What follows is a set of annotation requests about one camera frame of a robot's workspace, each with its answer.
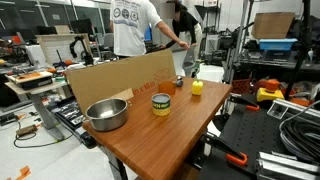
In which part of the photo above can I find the yellow bell pepper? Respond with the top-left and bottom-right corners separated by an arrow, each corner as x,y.
191,79 -> 204,97

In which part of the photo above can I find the brown orange bowl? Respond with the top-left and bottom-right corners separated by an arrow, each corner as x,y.
157,80 -> 177,97

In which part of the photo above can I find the corn tin can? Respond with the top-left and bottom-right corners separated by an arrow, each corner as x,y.
151,92 -> 172,117

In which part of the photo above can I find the small grey metal object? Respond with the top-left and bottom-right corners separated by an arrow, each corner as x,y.
174,75 -> 185,88

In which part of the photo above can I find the large cardboard panel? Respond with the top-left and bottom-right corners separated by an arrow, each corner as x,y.
65,49 -> 177,115

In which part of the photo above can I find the stainless steel pot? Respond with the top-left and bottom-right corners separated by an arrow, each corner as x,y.
82,97 -> 133,132

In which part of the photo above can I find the person in white t-shirt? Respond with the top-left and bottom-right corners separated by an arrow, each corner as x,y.
109,0 -> 191,60

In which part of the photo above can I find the person in black top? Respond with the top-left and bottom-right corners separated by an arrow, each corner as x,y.
165,1 -> 203,54

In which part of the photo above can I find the orange plastic crate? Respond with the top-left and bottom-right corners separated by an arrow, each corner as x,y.
231,78 -> 252,95

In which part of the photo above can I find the black orange bar clamp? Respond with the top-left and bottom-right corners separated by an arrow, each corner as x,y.
199,132 -> 249,167
228,93 -> 261,112

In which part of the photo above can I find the black control box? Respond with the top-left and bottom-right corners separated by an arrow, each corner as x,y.
49,96 -> 98,149

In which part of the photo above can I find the black computer monitor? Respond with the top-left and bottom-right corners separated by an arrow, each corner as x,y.
69,18 -> 95,36

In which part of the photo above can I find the yellow emergency stop button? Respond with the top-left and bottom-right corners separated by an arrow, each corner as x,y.
255,78 -> 285,103

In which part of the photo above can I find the light wooden board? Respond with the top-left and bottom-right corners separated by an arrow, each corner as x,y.
35,33 -> 93,66

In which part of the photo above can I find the grey side desk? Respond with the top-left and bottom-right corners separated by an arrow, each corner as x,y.
4,78 -> 69,141

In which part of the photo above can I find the blue plastic bin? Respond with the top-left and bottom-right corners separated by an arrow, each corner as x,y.
258,37 -> 299,52

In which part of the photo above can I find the brown cardboard box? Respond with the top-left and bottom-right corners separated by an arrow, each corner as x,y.
251,11 -> 296,40

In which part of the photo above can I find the flat device with orange top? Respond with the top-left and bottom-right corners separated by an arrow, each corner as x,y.
5,70 -> 54,90

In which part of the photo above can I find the aluminium extrusion with sticker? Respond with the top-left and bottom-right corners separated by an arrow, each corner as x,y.
266,98 -> 320,121

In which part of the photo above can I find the power strip on floor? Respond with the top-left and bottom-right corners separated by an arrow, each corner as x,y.
15,124 -> 38,138

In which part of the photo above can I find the plain aluminium extrusion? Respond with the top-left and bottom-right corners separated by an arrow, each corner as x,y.
255,151 -> 320,180

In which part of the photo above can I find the black tripod pole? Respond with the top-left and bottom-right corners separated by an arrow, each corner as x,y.
283,0 -> 313,101

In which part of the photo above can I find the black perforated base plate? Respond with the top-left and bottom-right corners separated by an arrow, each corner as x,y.
198,103 -> 301,180

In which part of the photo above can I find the black cable bundle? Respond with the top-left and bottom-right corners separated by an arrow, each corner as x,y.
278,99 -> 320,164

